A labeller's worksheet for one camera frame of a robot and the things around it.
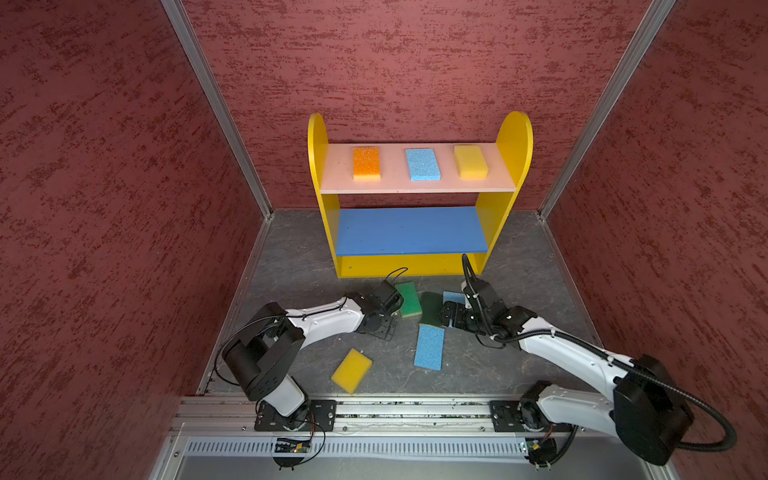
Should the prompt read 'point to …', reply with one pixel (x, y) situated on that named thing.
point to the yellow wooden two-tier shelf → (416, 241)
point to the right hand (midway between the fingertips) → (447, 323)
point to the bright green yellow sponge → (411, 304)
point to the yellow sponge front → (353, 370)
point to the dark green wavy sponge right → (431, 305)
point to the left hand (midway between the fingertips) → (375, 329)
